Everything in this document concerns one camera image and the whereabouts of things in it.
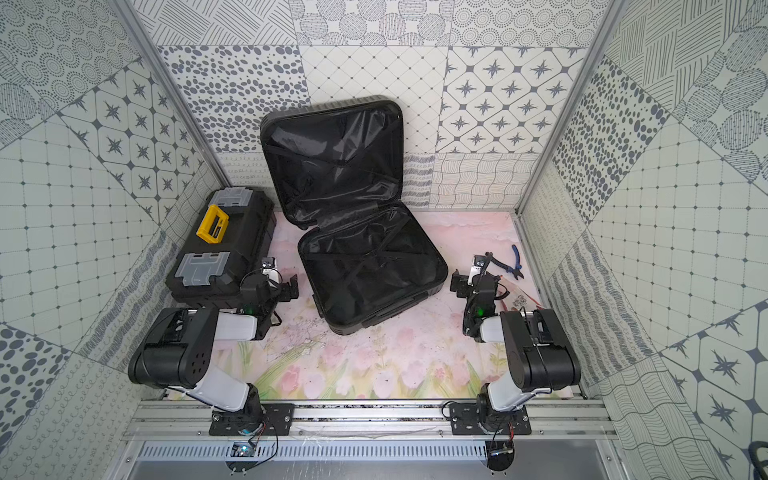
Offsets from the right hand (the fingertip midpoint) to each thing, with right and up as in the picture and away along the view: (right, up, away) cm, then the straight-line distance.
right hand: (473, 274), depth 95 cm
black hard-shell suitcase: (-44, +35, 0) cm, 56 cm away
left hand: (-60, 0, 0) cm, 60 cm away
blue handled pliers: (+17, 0, +7) cm, 18 cm away
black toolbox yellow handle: (-77, +12, -4) cm, 78 cm away
